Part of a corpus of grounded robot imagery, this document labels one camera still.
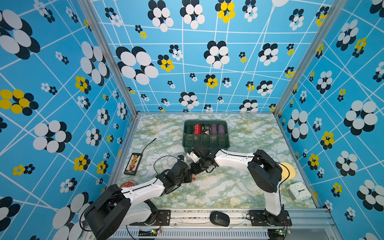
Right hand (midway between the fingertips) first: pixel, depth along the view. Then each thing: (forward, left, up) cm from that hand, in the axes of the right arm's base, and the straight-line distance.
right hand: (192, 172), depth 89 cm
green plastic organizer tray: (+22, -19, +1) cm, 29 cm away
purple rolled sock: (+29, -15, +6) cm, 33 cm away
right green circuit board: (-29, -41, -3) cm, 50 cm away
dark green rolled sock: (+28, +3, +7) cm, 29 cm away
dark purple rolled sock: (+28, -20, +7) cm, 35 cm away
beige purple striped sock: (-4, -1, +2) cm, 4 cm away
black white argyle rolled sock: (+28, -8, +7) cm, 30 cm away
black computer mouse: (-24, -14, +2) cm, 28 cm away
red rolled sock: (+28, -3, +7) cm, 29 cm away
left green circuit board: (-30, +18, 0) cm, 35 cm away
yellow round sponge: (0, -55, +1) cm, 55 cm away
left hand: (-2, -1, +2) cm, 3 cm away
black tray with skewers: (+5, +37, +2) cm, 37 cm away
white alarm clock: (-11, -57, +2) cm, 58 cm away
